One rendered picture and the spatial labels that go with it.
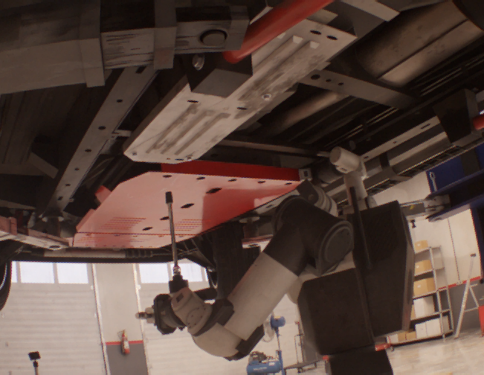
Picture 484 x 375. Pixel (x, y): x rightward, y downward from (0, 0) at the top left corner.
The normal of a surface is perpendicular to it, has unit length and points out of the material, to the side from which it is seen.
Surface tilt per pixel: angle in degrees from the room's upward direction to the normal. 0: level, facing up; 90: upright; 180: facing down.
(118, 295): 90
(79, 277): 90
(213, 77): 180
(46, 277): 90
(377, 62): 144
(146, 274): 90
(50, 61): 180
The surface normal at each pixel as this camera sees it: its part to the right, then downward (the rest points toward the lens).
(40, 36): 0.14, -0.32
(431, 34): -0.20, 0.85
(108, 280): 0.51, -0.33
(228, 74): 0.14, 0.94
